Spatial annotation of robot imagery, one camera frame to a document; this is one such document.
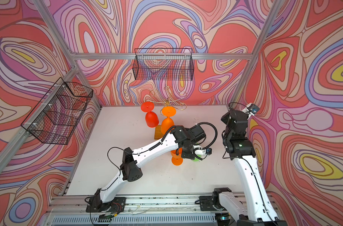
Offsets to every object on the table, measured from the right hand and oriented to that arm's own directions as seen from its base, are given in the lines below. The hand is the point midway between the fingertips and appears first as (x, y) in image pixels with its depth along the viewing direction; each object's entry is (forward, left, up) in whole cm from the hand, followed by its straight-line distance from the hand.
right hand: (233, 114), depth 68 cm
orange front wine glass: (+3, +33, -9) cm, 34 cm away
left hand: (-10, +19, -21) cm, 30 cm away
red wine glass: (+9, +43, -11) cm, 45 cm away
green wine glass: (-19, +20, -8) cm, 29 cm away
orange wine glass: (-8, +29, -34) cm, 45 cm away
